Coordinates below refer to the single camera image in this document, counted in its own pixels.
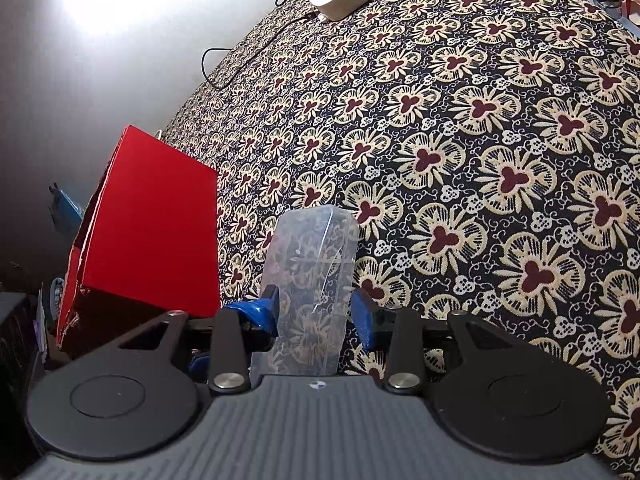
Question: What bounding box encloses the blue plastic bag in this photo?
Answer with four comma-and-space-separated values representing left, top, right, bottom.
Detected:
49, 182, 84, 237

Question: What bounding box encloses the floral patterned tablecloth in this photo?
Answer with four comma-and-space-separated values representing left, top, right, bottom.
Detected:
163, 0, 639, 479

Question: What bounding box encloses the red cardboard box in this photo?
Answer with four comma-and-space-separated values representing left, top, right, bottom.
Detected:
56, 126, 220, 358

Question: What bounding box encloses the black thin cable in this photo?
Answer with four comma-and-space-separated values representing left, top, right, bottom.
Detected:
200, 0, 321, 92

